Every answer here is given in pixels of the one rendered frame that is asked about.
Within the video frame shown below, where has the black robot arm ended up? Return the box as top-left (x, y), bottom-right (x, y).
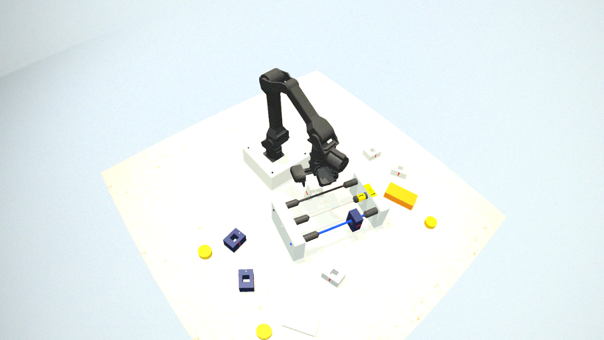
top-left (259, 68), bottom-right (349, 187)

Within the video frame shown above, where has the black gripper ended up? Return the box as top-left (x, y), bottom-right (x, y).
top-left (290, 152), bottom-right (326, 187)

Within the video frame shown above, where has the yellow short cylinder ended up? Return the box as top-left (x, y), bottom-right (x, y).
top-left (256, 324), bottom-right (272, 340)
top-left (424, 216), bottom-right (437, 229)
top-left (198, 245), bottom-right (212, 260)

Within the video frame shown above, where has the orange rectangular block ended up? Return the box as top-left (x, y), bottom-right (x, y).
top-left (384, 182), bottom-right (418, 210)

